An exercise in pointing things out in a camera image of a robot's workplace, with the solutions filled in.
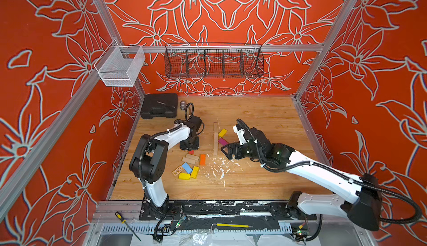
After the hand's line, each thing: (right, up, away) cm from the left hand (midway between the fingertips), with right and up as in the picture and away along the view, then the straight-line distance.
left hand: (192, 146), depth 93 cm
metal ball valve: (-8, +25, +17) cm, 31 cm away
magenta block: (+18, +2, +2) cm, 18 cm away
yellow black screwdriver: (-27, -28, -22) cm, 45 cm away
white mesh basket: (-42, +46, 0) cm, 62 cm away
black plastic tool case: (-23, +25, +14) cm, 36 cm away
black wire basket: (+1, +52, +7) cm, 53 cm away
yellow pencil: (+20, -29, -23) cm, 43 cm away
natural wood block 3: (+13, 0, -2) cm, 14 cm away
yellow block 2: (+3, -11, -9) cm, 15 cm away
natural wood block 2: (+14, +4, +4) cm, 15 cm away
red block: (0, -3, -2) cm, 4 cm away
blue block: (-2, -10, -8) cm, 12 cm away
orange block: (+6, -6, -3) cm, 9 cm away
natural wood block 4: (+1, -5, -4) cm, 7 cm away
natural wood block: (+14, +10, +8) cm, 19 cm away
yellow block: (+18, +7, +5) cm, 20 cm away
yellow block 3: (-2, -13, -10) cm, 17 cm away
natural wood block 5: (-1, -6, -5) cm, 8 cm away
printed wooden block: (-6, -10, -9) cm, 15 cm away
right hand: (+18, +5, -20) cm, 27 cm away
